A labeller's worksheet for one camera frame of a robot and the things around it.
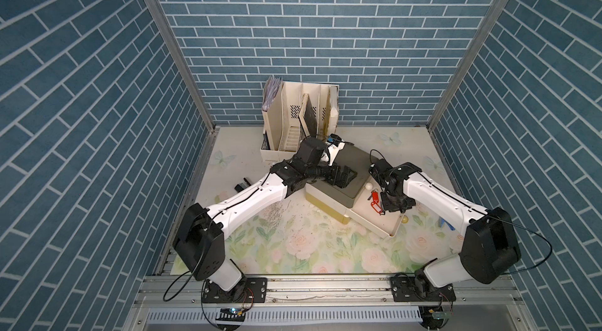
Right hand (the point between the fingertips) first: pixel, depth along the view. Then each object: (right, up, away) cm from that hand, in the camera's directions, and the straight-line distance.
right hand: (399, 208), depth 84 cm
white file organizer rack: (-37, +37, +15) cm, 55 cm away
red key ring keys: (-9, +1, +1) cm, 9 cm away
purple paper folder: (-48, +46, +10) cm, 67 cm away
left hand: (-18, +14, -8) cm, 24 cm away
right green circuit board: (+7, -29, -14) cm, 33 cm away
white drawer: (-5, -6, -2) cm, 8 cm away
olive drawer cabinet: (-24, +3, -5) cm, 24 cm away
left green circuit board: (-57, -30, -12) cm, 65 cm away
